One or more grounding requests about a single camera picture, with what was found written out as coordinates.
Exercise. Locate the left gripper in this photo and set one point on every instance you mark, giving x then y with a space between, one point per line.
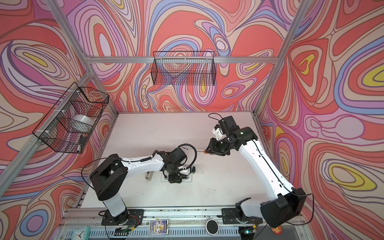
177 180

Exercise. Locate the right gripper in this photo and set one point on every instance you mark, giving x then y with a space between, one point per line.
213 149

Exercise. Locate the white remote control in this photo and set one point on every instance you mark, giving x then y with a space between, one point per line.
176 179

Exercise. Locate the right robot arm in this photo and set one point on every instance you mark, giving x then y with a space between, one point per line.
283 201

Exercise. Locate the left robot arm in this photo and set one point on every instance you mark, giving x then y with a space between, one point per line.
109 176

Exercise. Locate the beige black stapler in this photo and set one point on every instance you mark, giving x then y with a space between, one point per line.
149 176

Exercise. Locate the colourful card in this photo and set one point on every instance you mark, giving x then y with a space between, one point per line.
159 227

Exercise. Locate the round black white speaker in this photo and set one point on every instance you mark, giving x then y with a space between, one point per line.
212 227

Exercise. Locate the small black item in basket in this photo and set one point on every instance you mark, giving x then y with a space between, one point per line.
82 141

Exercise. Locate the white tape roll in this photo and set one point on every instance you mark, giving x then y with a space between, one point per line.
82 123

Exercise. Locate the red round badge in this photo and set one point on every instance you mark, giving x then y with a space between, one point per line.
277 231

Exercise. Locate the small green clock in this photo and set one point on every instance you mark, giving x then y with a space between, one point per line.
81 234

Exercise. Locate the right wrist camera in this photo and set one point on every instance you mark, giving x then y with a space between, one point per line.
217 131

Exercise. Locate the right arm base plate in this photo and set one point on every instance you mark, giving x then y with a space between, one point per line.
231 216

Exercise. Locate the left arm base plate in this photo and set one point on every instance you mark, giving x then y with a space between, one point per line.
130 217

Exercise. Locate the black wire basket back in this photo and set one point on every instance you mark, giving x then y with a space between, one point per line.
184 68

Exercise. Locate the black wire basket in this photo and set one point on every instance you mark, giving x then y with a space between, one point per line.
58 133
184 68

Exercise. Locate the black wire basket left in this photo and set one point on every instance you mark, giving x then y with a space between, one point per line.
58 133

